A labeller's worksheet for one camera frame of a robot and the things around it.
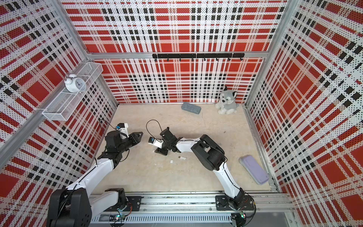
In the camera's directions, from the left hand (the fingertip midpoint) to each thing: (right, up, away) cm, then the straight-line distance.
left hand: (143, 133), depth 86 cm
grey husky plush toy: (+57, +20, +19) cm, 63 cm away
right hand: (+8, -10, +9) cm, 16 cm away
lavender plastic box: (+68, -22, -2) cm, 71 cm away
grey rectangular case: (+30, +18, +29) cm, 45 cm away
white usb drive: (+24, -17, +4) cm, 29 cm away
